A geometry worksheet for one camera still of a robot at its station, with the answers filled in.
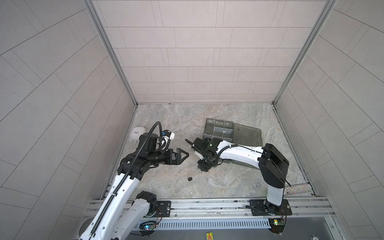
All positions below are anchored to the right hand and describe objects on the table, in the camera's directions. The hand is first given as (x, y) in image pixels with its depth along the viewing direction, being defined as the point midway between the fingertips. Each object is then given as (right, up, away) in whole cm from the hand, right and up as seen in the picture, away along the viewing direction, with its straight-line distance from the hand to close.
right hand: (203, 169), depth 82 cm
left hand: (-9, +12, -15) cm, 21 cm away
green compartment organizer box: (+24, +17, +16) cm, 34 cm away
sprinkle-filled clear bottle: (+47, -7, -8) cm, 48 cm away
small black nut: (-7, -5, -2) cm, 9 cm away
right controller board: (+34, -20, -14) cm, 42 cm away
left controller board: (-25, -19, -18) cm, 36 cm away
